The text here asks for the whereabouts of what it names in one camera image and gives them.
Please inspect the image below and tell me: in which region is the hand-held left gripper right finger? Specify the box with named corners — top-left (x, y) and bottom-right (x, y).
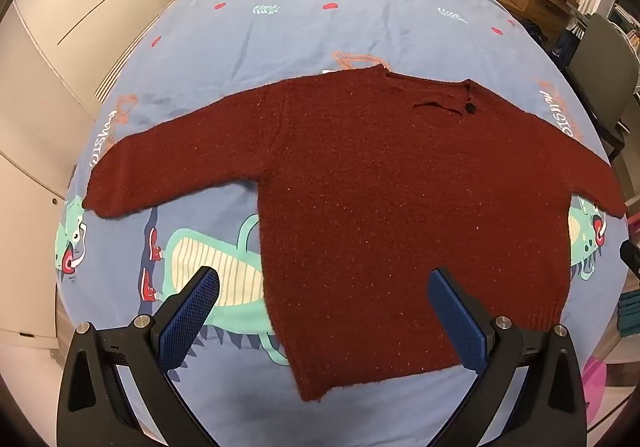
top-left (425, 267), bottom-right (587, 447)

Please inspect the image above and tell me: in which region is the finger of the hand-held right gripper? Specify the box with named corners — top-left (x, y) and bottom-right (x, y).
top-left (619, 239), bottom-right (640, 279)

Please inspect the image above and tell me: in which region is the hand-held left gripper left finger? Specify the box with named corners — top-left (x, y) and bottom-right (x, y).
top-left (56, 266), bottom-right (223, 447)

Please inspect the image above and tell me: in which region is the dark red knit sweater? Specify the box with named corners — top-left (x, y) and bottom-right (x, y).
top-left (82, 66), bottom-right (628, 402)

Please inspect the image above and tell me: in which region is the stack of teal folded clothes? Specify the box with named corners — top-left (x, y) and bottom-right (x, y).
top-left (616, 289), bottom-right (640, 334)

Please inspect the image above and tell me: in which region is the pink object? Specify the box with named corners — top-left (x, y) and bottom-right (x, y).
top-left (581, 356), bottom-right (609, 404)

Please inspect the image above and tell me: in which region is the grey green chair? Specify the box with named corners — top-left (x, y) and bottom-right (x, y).
top-left (565, 12), bottom-right (640, 162)

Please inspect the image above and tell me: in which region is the dark blue bag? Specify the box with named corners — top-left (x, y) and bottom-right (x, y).
top-left (520, 12), bottom-right (578, 68)

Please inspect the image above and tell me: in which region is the blue cartoon printed bed sheet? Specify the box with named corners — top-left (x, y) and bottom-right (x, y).
top-left (52, 0), bottom-right (631, 447)

